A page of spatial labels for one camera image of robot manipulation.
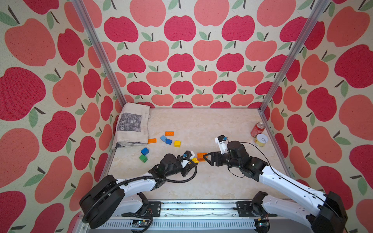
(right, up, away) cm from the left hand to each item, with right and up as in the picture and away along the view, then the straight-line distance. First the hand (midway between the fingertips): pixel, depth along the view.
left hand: (195, 164), depth 79 cm
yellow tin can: (+45, +11, +17) cm, 49 cm away
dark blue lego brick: (-33, +3, +17) cm, 37 cm away
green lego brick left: (-33, 0, +13) cm, 35 cm away
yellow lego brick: (-11, +8, +20) cm, 25 cm away
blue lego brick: (-18, +9, +23) cm, 30 cm away
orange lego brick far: (-18, +15, +26) cm, 35 cm away
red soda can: (+43, +18, +17) cm, 50 cm away
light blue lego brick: (-22, +11, +24) cm, 34 cm away
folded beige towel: (-44, +21, +25) cm, 55 cm away
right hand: (+6, +4, -2) cm, 8 cm away
